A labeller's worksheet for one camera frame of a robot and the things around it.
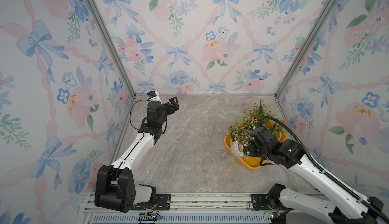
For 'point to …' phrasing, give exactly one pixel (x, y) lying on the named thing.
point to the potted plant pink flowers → (243, 128)
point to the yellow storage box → (249, 161)
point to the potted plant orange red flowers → (279, 132)
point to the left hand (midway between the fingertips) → (171, 99)
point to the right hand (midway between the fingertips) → (244, 139)
